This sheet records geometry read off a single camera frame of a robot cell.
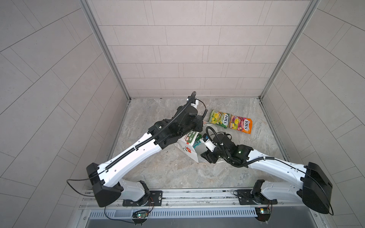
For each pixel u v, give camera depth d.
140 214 0.64
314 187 0.39
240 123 0.97
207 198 0.72
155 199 0.71
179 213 1.05
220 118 1.01
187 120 0.46
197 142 0.72
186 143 0.70
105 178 0.37
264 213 0.68
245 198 0.71
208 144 0.68
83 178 0.38
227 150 0.58
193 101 0.55
